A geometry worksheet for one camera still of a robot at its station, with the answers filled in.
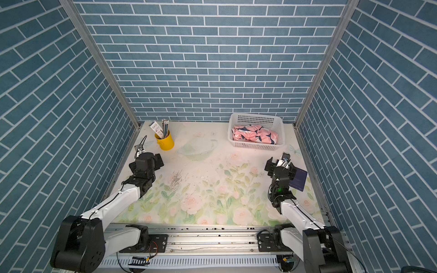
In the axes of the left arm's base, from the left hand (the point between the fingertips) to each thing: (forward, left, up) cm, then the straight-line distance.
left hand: (153, 156), depth 86 cm
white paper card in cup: (+20, +3, -2) cm, 21 cm away
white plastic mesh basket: (+34, -73, -8) cm, 81 cm away
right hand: (-3, -66, +1) cm, 66 cm away
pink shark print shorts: (+21, -56, -5) cm, 60 cm away
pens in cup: (+22, -2, +2) cm, 22 cm away
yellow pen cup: (+15, -1, -8) cm, 17 cm away
